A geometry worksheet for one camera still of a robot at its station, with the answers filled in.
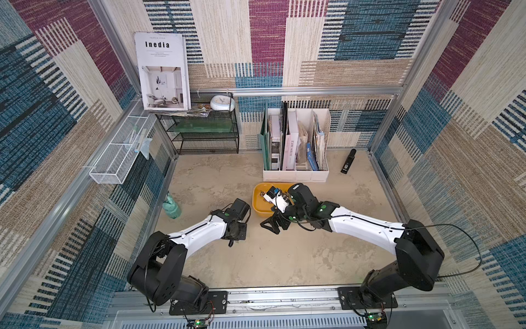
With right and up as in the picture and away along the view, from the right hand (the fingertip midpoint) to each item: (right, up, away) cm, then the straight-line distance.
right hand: (266, 214), depth 80 cm
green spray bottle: (-41, 0, +11) cm, 43 cm away
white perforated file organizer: (+22, +36, +14) cm, 44 cm away
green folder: (-1, +30, +7) cm, 31 cm away
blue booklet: (+21, +23, +17) cm, 35 cm away
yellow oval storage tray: (-3, +1, +17) cm, 17 cm away
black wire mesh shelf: (-29, +35, +14) cm, 48 cm away
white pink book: (+12, +27, +19) cm, 35 cm away
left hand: (-12, -10, +9) cm, 18 cm away
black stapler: (+45, +22, +33) cm, 60 cm away
